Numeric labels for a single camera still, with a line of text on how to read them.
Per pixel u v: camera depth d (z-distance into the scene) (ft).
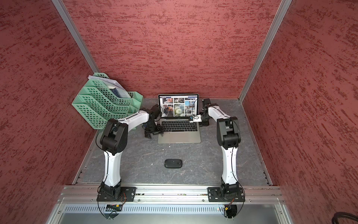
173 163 2.74
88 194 2.48
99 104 3.02
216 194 2.42
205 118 2.95
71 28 2.60
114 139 1.81
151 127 2.78
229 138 1.93
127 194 2.43
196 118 3.02
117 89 3.39
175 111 3.39
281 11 2.38
